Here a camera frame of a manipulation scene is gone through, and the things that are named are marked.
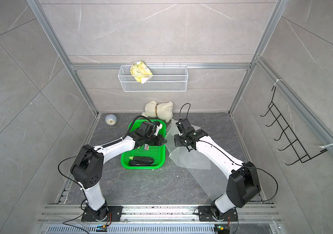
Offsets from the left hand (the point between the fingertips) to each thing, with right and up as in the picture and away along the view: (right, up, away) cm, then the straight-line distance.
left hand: (168, 139), depth 88 cm
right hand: (+7, 0, -4) cm, 8 cm away
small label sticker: (-15, -6, +10) cm, 19 cm away
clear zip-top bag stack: (+27, -23, -1) cm, 36 cm away
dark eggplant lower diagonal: (-16, -13, 0) cm, 20 cm away
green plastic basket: (-7, -10, +7) cm, 14 cm away
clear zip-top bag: (+9, -12, +4) cm, 16 cm away
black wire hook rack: (+57, -3, -27) cm, 64 cm away
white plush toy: (-4, +20, +22) cm, 29 cm away
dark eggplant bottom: (-17, -15, 0) cm, 22 cm away
